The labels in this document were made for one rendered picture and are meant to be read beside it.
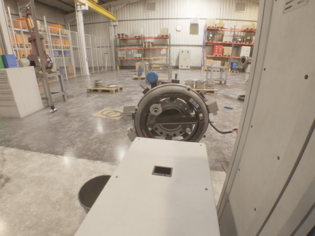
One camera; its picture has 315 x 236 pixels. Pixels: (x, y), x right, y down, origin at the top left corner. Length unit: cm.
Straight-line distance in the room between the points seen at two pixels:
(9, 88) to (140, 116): 357
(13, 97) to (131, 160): 408
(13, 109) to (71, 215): 353
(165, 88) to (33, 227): 162
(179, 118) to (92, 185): 94
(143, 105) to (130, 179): 97
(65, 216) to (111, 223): 120
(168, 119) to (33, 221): 148
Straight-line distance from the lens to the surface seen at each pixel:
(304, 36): 36
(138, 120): 147
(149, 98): 138
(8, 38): 908
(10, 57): 829
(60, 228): 157
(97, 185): 134
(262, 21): 53
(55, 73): 518
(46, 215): 171
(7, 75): 444
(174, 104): 153
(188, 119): 145
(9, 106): 474
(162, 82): 191
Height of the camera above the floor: 121
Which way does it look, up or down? 22 degrees down
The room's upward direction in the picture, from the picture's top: straight up
